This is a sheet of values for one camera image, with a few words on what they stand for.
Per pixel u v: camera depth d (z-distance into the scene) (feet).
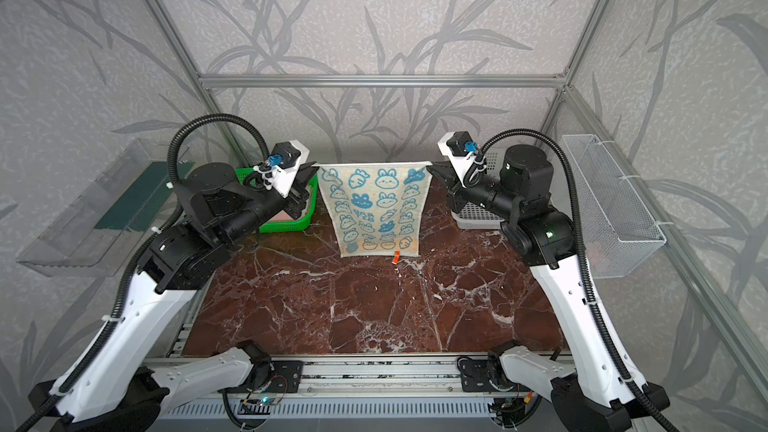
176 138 1.13
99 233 2.10
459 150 1.46
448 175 1.67
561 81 3.07
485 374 2.42
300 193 1.60
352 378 2.47
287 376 2.40
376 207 2.23
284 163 1.41
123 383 1.24
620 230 1.99
